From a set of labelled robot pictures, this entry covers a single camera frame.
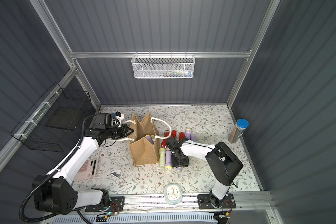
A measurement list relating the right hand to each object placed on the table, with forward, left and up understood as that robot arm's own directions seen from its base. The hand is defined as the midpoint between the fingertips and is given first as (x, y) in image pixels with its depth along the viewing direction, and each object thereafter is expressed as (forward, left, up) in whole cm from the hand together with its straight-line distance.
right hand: (178, 165), depth 87 cm
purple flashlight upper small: (+20, -11, +2) cm, 23 cm away
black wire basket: (+9, +68, +30) cm, 75 cm away
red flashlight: (+14, +10, +3) cm, 17 cm away
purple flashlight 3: (-2, 0, +2) cm, 3 cm away
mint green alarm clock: (-17, +3, +3) cm, 17 cm away
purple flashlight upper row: (+23, -7, +3) cm, 24 cm away
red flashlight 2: (+21, -3, +2) cm, 21 cm away
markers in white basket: (+49, +1, +35) cm, 60 cm away
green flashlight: (+3, +10, +4) cm, 11 cm away
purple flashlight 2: (+2, +6, +3) cm, 7 cm away
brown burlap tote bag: (+3, +22, +19) cm, 29 cm away
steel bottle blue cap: (+17, -37, +16) cm, 44 cm away
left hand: (+12, +26, +20) cm, 35 cm away
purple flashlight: (+17, +20, +7) cm, 27 cm away
